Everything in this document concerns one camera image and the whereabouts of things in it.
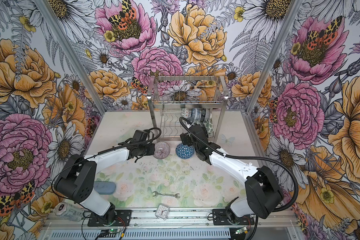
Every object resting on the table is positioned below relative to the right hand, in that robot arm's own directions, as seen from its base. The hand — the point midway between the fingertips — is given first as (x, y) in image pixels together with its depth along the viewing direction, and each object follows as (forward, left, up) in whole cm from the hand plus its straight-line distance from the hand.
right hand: (191, 134), depth 86 cm
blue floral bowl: (+22, -4, -6) cm, 23 cm away
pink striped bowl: (-1, +18, -15) cm, 24 cm away
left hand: (-4, +23, -13) cm, 27 cm away
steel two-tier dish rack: (+41, -8, -8) cm, 42 cm away
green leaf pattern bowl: (+9, -12, -4) cm, 16 cm away
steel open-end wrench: (-27, +9, -18) cm, 34 cm away
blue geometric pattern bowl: (-2, +4, -16) cm, 17 cm away
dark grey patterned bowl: (+21, -11, -6) cm, 25 cm away
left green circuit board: (-43, +40, -18) cm, 61 cm away
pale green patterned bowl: (+23, +3, -6) cm, 24 cm away
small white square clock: (-35, +16, -16) cm, 42 cm away
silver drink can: (-36, +55, -7) cm, 66 cm away
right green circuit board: (-43, -22, -18) cm, 52 cm away
